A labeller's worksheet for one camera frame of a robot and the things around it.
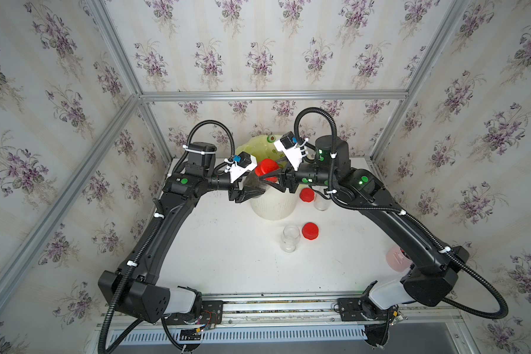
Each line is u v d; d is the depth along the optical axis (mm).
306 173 528
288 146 507
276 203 838
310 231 916
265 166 577
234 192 583
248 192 595
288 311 747
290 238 898
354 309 730
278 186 564
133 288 370
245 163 537
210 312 721
